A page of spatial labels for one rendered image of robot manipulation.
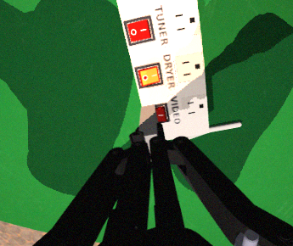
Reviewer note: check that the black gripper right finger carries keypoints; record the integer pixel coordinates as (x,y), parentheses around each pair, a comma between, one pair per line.
(242,222)

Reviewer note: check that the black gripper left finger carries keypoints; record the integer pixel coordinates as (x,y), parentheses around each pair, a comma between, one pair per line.
(121,170)

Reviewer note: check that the white power strip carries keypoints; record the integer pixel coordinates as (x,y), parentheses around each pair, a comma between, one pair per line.
(165,47)

